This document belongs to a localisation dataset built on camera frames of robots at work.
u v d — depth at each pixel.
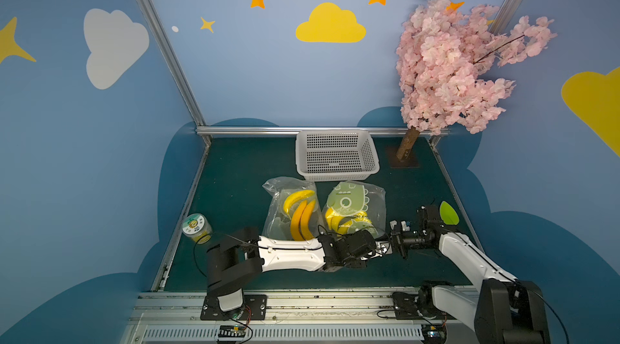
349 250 0.60
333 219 0.93
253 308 0.74
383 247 0.67
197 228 0.82
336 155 1.15
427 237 0.64
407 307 0.75
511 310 0.45
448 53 0.65
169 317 0.73
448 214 0.96
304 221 0.91
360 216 0.91
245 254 0.48
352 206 0.91
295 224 0.91
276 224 0.87
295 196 0.94
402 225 0.82
